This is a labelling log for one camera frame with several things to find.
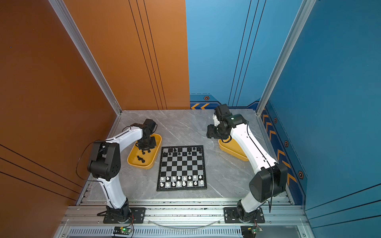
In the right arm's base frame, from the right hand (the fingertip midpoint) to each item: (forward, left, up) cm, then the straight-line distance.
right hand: (210, 134), depth 81 cm
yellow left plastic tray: (-5, +45, -19) cm, 50 cm away
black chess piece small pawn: (0, +42, -19) cm, 46 cm away
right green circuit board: (-42, -18, -21) cm, 50 cm away
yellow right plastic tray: (+1, -16, -16) cm, 23 cm away
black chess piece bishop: (-6, +41, -18) cm, 45 cm away
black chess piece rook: (+1, +39, -18) cm, 43 cm away
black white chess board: (-11, +17, -19) cm, 28 cm away
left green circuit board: (-41, +44, -21) cm, 64 cm away
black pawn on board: (-2, +28, -18) cm, 33 cm away
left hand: (+3, +37, -16) cm, 41 cm away
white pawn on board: (-18, +27, -17) cm, 37 cm away
